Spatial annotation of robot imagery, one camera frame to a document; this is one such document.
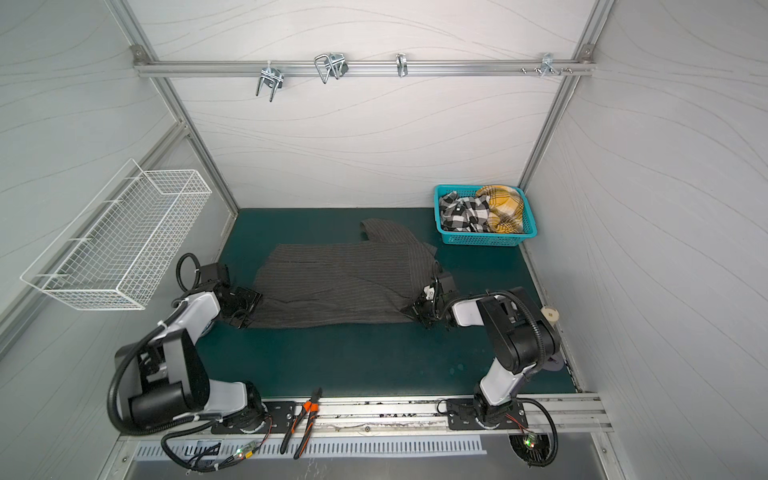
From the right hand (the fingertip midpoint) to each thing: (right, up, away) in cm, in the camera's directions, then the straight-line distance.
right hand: (404, 303), depth 93 cm
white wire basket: (-67, +19, -23) cm, 74 cm away
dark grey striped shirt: (-24, +5, +3) cm, 24 cm away
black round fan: (+31, -31, -21) cm, 48 cm away
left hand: (-43, +2, -2) cm, 43 cm away
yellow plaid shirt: (+37, +31, +13) cm, 50 cm away
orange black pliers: (-24, -23, -18) cm, 38 cm away
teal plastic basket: (+22, +20, +12) cm, 32 cm away
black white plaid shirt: (+23, +29, +14) cm, 40 cm away
